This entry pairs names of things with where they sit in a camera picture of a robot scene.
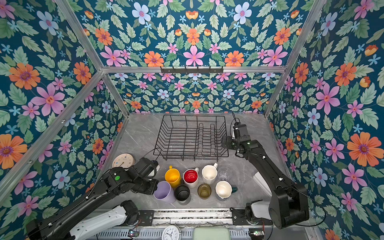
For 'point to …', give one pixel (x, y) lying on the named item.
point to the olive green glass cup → (204, 191)
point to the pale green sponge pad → (211, 233)
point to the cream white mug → (209, 173)
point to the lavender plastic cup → (164, 193)
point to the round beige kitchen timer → (124, 160)
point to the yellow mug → (172, 176)
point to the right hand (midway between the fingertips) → (229, 140)
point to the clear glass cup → (224, 174)
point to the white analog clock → (172, 232)
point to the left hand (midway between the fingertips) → (159, 188)
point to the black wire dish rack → (192, 138)
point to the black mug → (182, 192)
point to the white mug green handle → (224, 189)
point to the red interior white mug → (190, 177)
